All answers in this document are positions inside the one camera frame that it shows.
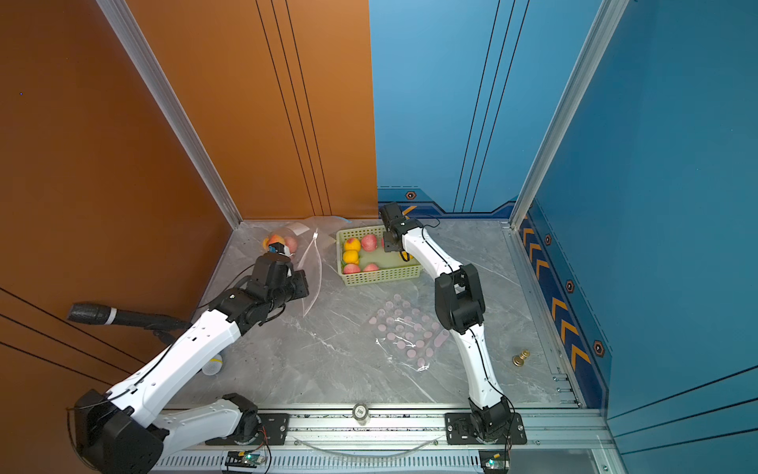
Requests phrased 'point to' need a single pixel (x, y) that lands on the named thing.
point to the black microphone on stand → (165, 329)
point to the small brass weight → (518, 360)
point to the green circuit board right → (494, 461)
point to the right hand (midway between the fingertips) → (400, 241)
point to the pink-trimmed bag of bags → (409, 330)
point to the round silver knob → (360, 413)
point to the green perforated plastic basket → (363, 260)
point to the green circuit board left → (244, 459)
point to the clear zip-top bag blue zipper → (309, 239)
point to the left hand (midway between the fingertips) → (308, 274)
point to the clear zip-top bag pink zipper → (311, 264)
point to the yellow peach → (274, 238)
